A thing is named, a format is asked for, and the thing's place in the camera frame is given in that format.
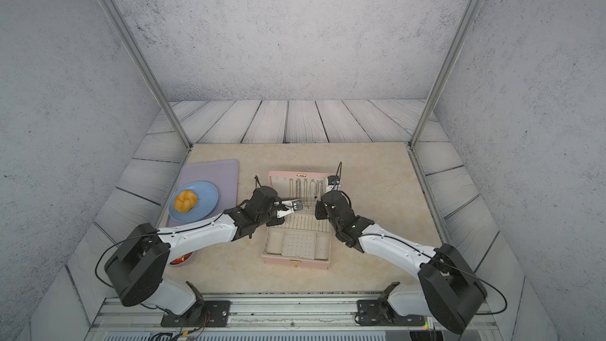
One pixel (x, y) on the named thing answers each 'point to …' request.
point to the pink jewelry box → (303, 239)
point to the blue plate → (207, 199)
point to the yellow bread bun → (185, 200)
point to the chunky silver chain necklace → (298, 182)
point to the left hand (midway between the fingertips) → (287, 202)
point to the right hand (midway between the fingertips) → (322, 197)
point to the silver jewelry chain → (316, 189)
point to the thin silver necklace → (312, 190)
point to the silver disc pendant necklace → (305, 189)
